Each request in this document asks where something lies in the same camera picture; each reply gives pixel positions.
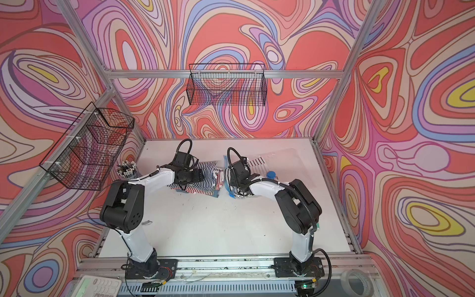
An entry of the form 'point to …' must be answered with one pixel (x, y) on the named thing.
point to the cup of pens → (127, 169)
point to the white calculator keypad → (91, 286)
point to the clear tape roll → (368, 284)
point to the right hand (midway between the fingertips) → (238, 182)
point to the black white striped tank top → (258, 163)
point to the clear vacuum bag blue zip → (280, 166)
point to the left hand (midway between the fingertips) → (201, 178)
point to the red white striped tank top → (209, 191)
